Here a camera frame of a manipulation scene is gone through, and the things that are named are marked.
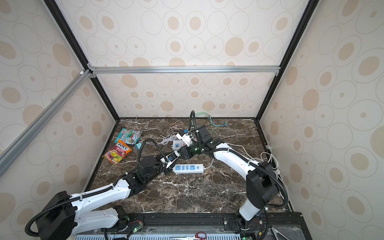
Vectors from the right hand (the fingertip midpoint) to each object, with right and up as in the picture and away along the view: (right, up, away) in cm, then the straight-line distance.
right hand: (177, 154), depth 78 cm
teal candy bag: (-38, +9, +28) cm, 48 cm away
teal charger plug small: (-29, +3, +22) cm, 37 cm away
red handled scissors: (+9, -38, -8) cm, 40 cm away
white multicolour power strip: (-3, +3, +23) cm, 24 cm away
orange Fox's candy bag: (-41, -2, +19) cm, 45 cm away
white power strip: (+5, -10, +12) cm, 16 cm away
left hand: (+1, +1, -1) cm, 2 cm away
